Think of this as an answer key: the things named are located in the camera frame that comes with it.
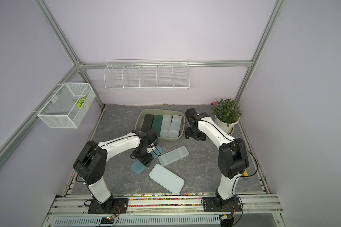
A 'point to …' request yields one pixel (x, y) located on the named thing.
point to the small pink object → (214, 103)
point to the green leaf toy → (80, 101)
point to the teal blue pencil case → (138, 167)
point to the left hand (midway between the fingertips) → (142, 161)
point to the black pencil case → (148, 122)
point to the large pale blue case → (167, 178)
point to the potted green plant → (227, 113)
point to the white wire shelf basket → (150, 74)
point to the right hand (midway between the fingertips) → (193, 136)
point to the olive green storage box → (140, 114)
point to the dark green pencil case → (156, 125)
